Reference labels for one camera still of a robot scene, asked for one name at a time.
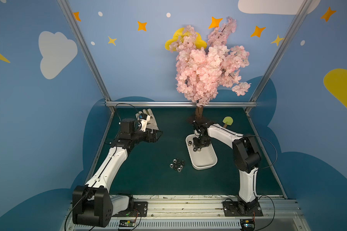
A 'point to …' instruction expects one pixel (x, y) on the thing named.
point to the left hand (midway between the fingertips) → (156, 129)
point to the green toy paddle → (227, 121)
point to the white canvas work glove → (152, 123)
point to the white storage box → (206, 158)
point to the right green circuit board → (247, 224)
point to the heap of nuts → (191, 144)
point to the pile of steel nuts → (177, 165)
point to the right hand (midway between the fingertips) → (200, 144)
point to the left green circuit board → (127, 223)
